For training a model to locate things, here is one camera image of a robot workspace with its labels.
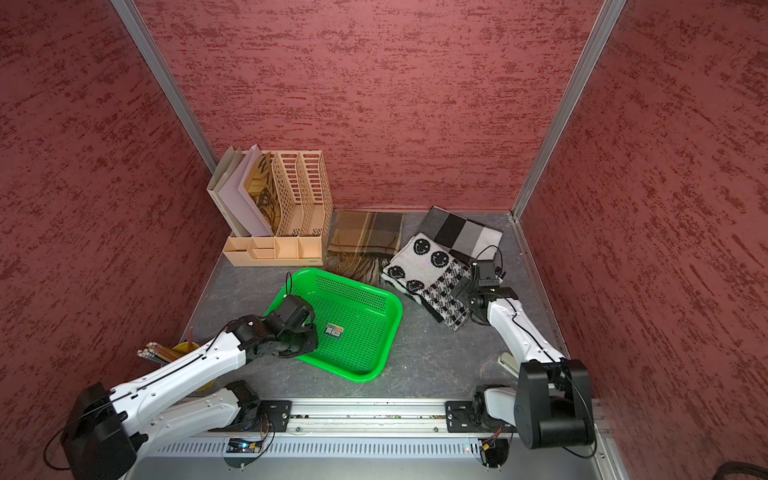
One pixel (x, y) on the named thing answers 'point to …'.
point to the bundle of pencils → (157, 353)
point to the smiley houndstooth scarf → (427, 271)
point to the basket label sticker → (334, 330)
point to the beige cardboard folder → (228, 164)
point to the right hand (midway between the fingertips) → (466, 302)
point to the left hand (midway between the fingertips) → (316, 348)
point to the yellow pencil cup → (183, 347)
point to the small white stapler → (509, 363)
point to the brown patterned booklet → (263, 190)
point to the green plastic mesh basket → (356, 324)
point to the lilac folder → (245, 214)
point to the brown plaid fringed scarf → (362, 243)
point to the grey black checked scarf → (467, 240)
